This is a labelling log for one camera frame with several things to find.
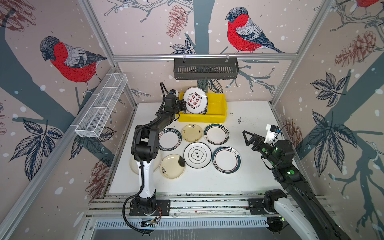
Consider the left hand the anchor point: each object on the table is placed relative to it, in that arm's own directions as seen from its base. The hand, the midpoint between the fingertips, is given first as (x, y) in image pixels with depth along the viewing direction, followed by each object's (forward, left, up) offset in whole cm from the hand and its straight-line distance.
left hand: (186, 100), depth 98 cm
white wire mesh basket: (-28, +44, +12) cm, 54 cm away
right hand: (-32, -32, +6) cm, 45 cm away
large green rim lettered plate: (-19, +12, -20) cm, 30 cm away
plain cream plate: (-36, +18, -18) cm, 44 cm away
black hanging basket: (+23, -16, +10) cm, 29 cm away
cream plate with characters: (-14, -4, -18) cm, 23 cm away
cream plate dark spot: (-38, +8, -19) cm, 43 cm away
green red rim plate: (-16, -21, -17) cm, 31 cm away
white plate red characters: (+4, -7, -4) cm, 9 cm away
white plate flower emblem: (-31, -7, -19) cm, 37 cm away
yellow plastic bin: (+7, -23, -18) cm, 30 cm away
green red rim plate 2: (-34, -25, -19) cm, 46 cm away
